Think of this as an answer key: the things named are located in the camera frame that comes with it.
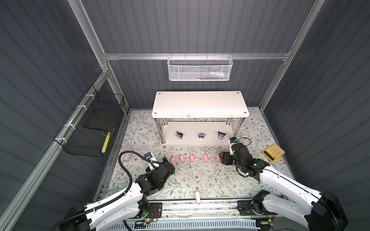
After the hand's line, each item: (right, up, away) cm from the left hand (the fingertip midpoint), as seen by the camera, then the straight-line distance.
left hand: (162, 161), depth 81 cm
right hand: (+37, +3, +3) cm, 37 cm away
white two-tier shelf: (+23, +26, +33) cm, 48 cm away
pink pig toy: (+26, -1, +10) cm, 27 cm away
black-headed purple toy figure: (+23, +13, +11) cm, 29 cm away
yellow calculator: (+71, +2, +12) cm, 72 cm away
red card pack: (-25, 0, +10) cm, 27 cm away
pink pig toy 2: (+17, -1, +10) cm, 20 cm away
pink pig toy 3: (+11, -1, +10) cm, 15 cm away
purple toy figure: (+36, +14, +10) cm, 40 cm away
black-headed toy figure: (+9, +13, +10) cm, 19 cm away
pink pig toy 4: (+5, -2, +8) cm, 10 cm away
